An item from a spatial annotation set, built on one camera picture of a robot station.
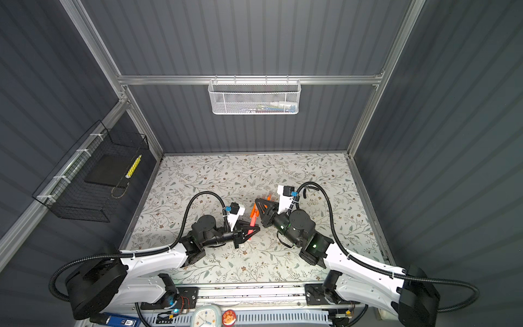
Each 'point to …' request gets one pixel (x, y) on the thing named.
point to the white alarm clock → (206, 315)
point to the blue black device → (115, 319)
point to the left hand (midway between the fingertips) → (260, 228)
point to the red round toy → (229, 317)
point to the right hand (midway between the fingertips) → (258, 203)
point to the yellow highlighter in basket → (133, 166)
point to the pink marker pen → (252, 223)
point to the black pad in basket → (109, 169)
